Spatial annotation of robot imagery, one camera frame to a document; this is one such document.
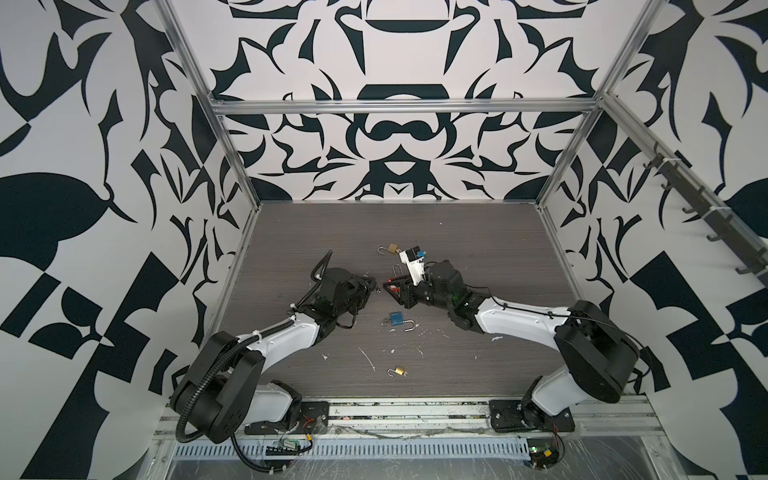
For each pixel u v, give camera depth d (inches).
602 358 17.5
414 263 29.2
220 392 16.5
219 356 17.4
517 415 29.2
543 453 28.0
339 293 26.5
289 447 28.2
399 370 32.0
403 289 28.7
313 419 28.8
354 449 28.1
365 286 30.4
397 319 35.1
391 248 41.1
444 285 25.7
